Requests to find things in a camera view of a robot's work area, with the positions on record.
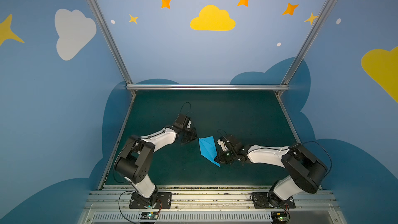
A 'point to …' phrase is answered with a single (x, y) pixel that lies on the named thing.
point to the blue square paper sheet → (208, 148)
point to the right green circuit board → (279, 216)
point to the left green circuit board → (149, 215)
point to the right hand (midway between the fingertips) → (214, 158)
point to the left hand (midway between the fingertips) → (199, 137)
